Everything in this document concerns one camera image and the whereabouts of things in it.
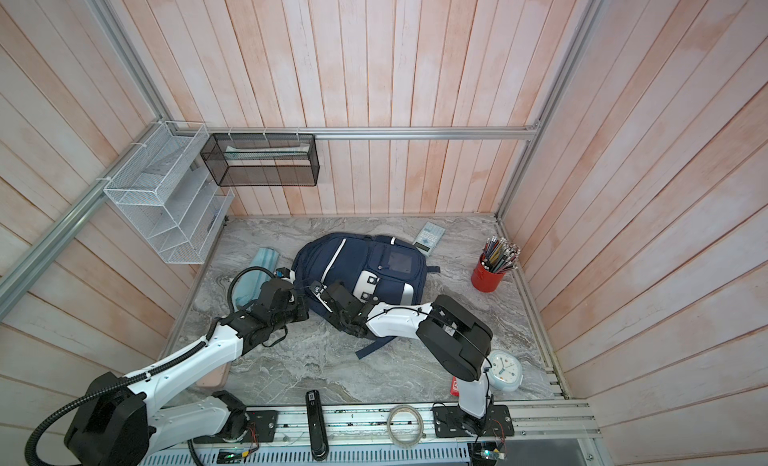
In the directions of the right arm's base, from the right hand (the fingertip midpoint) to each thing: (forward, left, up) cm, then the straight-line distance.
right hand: (334, 300), depth 91 cm
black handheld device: (-36, 0, -2) cm, 36 cm away
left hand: (-5, +6, +4) cm, 9 cm away
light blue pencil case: (+2, +28, +2) cm, 28 cm away
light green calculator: (+29, -32, -3) cm, 43 cm away
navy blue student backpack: (+10, -16, +1) cm, 19 cm away
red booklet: (-23, -35, -5) cm, 42 cm away
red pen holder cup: (+8, -47, +1) cm, 48 cm away
